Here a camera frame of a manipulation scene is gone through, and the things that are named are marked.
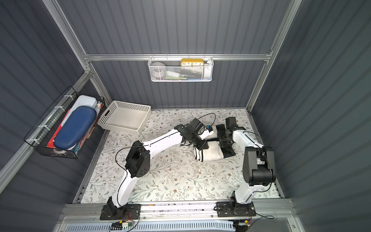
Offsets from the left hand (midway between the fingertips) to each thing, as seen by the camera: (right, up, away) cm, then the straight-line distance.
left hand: (209, 149), depth 86 cm
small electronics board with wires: (-48, -36, -14) cm, 62 cm away
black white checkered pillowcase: (+4, -2, +3) cm, 5 cm away
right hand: (+9, +6, +8) cm, 13 cm away
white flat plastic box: (-70, +28, -9) cm, 76 cm away
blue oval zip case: (-65, +17, -18) cm, 70 cm away
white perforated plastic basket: (-65, +21, +33) cm, 75 cm away
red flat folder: (-76, +6, -21) cm, 79 cm away
